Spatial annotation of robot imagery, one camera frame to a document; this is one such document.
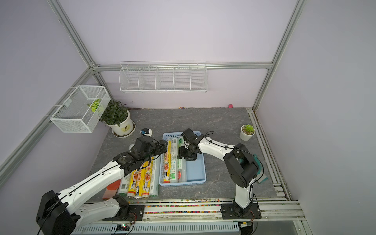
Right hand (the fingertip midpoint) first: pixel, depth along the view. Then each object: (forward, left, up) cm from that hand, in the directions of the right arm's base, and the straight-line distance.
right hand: (180, 157), depth 88 cm
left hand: (+2, +10, +12) cm, 15 cm away
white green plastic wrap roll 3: (-11, +14, 0) cm, 18 cm away
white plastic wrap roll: (-16, +30, -1) cm, 34 cm away
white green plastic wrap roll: (-2, +4, -1) cm, 4 cm away
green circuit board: (-34, +27, -6) cm, 44 cm away
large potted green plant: (+23, +41, +11) cm, 48 cm away
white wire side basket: (+18, +56, +22) cm, 63 cm away
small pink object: (+50, -40, -6) cm, 64 cm away
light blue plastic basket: (-6, -9, -4) cm, 12 cm away
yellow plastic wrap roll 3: (-15, +23, -2) cm, 27 cm away
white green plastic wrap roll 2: (-4, -1, 0) cm, 4 cm away
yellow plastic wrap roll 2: (-14, +26, -2) cm, 30 cm away
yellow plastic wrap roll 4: (-12, +19, -2) cm, 22 cm away
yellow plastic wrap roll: (-4, +8, -1) cm, 9 cm away
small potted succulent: (+16, -44, +3) cm, 47 cm away
